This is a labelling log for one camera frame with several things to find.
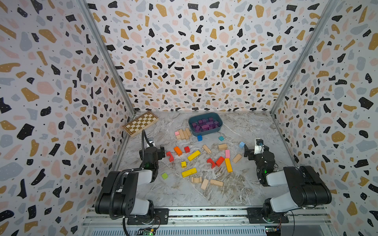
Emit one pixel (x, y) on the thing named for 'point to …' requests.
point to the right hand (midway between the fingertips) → (255, 144)
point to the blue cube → (200, 138)
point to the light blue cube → (241, 144)
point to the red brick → (219, 161)
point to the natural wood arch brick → (196, 179)
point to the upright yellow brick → (228, 164)
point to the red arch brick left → (171, 159)
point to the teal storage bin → (203, 124)
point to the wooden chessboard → (141, 123)
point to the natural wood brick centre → (222, 146)
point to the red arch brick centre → (210, 161)
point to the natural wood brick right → (236, 158)
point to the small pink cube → (176, 133)
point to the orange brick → (177, 151)
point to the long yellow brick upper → (194, 155)
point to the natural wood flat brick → (218, 183)
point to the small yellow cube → (183, 164)
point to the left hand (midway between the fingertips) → (153, 146)
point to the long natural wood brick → (181, 134)
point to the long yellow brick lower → (189, 172)
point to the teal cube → (221, 138)
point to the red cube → (187, 149)
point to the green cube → (164, 175)
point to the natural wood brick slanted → (206, 149)
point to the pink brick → (227, 153)
